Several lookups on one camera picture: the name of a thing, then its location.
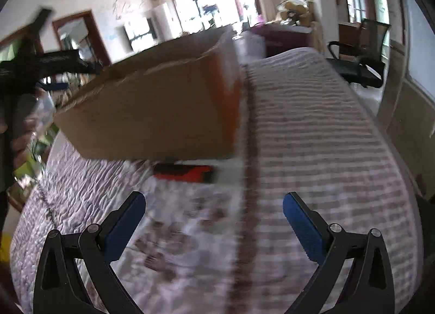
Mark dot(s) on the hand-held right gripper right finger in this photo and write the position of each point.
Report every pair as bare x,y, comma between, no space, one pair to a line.
300,225

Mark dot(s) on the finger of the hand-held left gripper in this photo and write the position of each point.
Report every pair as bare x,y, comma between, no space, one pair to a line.
56,87
68,61

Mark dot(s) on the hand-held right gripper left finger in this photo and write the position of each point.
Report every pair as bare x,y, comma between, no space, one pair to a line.
127,225

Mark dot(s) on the clear plastic bag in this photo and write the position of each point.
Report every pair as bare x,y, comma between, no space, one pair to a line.
44,106

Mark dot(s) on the red and black utility knife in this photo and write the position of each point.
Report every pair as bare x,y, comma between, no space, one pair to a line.
183,173

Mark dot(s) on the brown cardboard box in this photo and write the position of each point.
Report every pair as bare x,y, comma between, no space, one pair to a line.
153,106

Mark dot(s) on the person's left hand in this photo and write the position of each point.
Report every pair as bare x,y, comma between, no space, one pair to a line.
25,137

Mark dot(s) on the black office chair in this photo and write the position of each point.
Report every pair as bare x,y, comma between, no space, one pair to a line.
356,72

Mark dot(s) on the maroon shopping bag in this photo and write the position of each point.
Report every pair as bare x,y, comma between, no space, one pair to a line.
289,37

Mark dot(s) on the electric fan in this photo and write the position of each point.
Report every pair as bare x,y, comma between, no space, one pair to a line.
292,10

